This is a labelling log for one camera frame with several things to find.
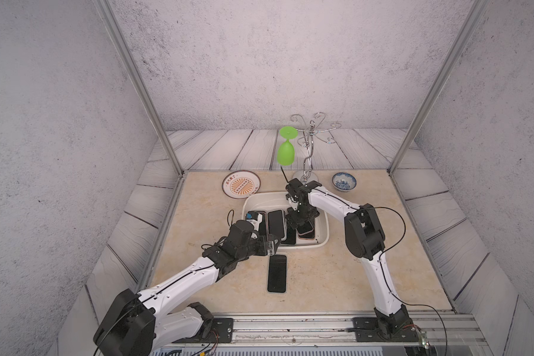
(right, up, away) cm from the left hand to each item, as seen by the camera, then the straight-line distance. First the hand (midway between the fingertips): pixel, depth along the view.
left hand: (275, 241), depth 80 cm
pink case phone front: (+1, +3, +17) cm, 17 cm away
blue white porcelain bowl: (+35, +22, +35) cm, 54 cm away
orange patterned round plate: (-17, +21, +35) cm, 44 cm away
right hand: (+11, +4, +19) cm, 22 cm away
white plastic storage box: (+16, -1, +16) cm, 23 cm away
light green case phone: (+1, -14, +5) cm, 14 cm away
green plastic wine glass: (+5, +34, +19) cm, 39 cm away
